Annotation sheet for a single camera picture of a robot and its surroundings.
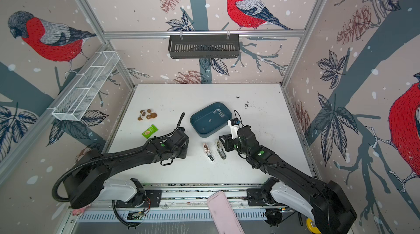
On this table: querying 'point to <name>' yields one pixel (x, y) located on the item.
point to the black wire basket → (186, 46)
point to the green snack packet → (150, 132)
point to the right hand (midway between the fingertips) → (219, 139)
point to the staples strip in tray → (221, 113)
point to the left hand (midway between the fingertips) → (184, 150)
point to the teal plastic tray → (199, 120)
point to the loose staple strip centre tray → (210, 120)
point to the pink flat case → (226, 221)
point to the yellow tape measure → (311, 226)
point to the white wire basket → (78, 96)
